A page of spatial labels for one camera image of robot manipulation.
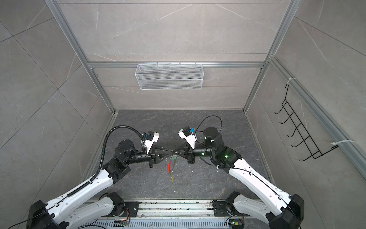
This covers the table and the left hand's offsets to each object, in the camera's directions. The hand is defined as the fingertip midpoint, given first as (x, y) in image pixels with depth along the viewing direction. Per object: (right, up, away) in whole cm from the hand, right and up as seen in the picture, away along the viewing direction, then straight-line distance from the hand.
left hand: (171, 151), depth 62 cm
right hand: (+1, 0, +1) cm, 2 cm away
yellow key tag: (-2, -21, +23) cm, 32 cm away
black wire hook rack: (+62, +4, +2) cm, 62 cm away
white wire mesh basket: (-5, +46, +38) cm, 60 cm away
